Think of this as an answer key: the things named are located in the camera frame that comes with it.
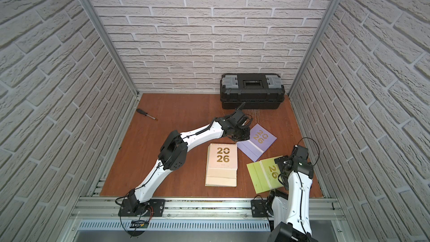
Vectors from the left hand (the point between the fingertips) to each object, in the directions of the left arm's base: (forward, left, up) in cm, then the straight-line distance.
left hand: (255, 138), depth 88 cm
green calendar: (-17, -4, -8) cm, 19 cm away
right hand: (-17, -12, -3) cm, 21 cm away
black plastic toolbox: (+26, -3, +10) cm, 28 cm away
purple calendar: (+2, -5, -7) cm, 8 cm away
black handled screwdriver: (+25, +71, -9) cm, 76 cm away
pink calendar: (-13, +18, -5) cm, 23 cm away
